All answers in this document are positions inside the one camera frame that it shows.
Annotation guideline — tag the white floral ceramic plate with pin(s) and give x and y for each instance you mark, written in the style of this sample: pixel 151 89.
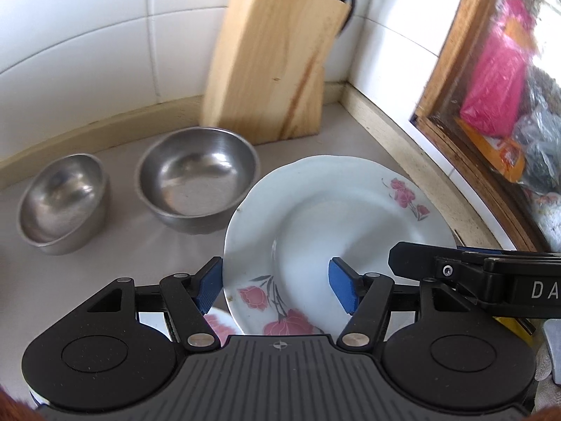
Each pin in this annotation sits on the white floral ceramic plate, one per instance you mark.
pixel 282 237

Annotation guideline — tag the wooden knife block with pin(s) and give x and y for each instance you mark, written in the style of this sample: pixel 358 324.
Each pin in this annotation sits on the wooden knife block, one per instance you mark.
pixel 266 80

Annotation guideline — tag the large stainless steel bowl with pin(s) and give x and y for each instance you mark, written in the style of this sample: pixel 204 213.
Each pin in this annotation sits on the large stainless steel bowl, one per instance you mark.
pixel 193 179

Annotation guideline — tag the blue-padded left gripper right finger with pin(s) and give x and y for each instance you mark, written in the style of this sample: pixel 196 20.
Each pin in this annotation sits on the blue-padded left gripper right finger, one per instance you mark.
pixel 366 299

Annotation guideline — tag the pink plastic bag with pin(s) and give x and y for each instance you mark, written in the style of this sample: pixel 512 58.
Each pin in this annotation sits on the pink plastic bag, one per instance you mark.
pixel 492 100

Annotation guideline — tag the small stainless steel bowl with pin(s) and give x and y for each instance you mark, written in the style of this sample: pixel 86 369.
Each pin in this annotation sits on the small stainless steel bowl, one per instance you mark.
pixel 66 205

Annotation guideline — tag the orange snack packet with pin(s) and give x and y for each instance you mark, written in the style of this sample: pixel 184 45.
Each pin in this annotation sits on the orange snack packet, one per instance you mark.
pixel 504 155

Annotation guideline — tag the clear bag of dried goods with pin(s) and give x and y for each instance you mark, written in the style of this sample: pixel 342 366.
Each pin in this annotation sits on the clear bag of dried goods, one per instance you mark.
pixel 537 131

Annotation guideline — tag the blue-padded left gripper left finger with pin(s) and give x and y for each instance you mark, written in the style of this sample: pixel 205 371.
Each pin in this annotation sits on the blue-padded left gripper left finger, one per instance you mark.
pixel 187 299

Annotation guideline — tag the wooden window frame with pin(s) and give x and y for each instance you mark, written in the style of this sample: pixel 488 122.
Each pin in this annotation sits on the wooden window frame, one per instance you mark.
pixel 530 220

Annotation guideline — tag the black scissors handle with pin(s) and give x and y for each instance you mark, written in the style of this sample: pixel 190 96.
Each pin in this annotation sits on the black scissors handle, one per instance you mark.
pixel 351 4

